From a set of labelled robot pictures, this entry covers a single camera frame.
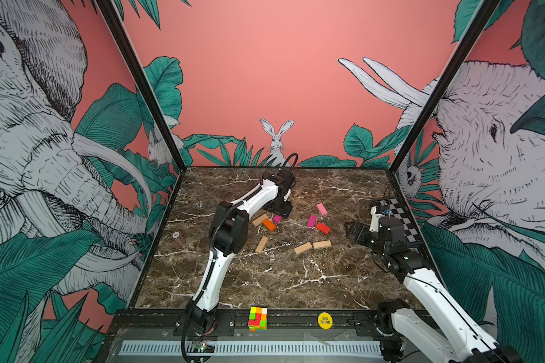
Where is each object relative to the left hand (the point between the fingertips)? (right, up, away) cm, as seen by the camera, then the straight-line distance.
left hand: (283, 209), depth 98 cm
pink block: (+18, -1, +6) cm, 19 cm away
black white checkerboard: (+50, 0, +3) cm, 50 cm away
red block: (+18, -8, 0) cm, 20 cm away
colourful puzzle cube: (-8, -32, -27) cm, 43 cm away
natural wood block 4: (+16, -14, -5) cm, 22 cm away
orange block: (-6, -7, 0) cm, 9 cm away
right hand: (+26, -3, -16) cm, 31 cm away
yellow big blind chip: (+14, -35, -23) cm, 45 cm away
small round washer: (-43, -8, -9) cm, 45 cm away
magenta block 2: (+13, -6, +2) cm, 14 cm away
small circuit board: (-27, -41, -28) cm, 56 cm away
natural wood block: (-10, -5, +2) cm, 11 cm away
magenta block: (-3, -4, +2) cm, 5 cm away
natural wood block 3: (+9, -15, -5) cm, 19 cm away
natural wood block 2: (-9, -14, -6) cm, 17 cm away
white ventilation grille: (-9, -41, -28) cm, 51 cm away
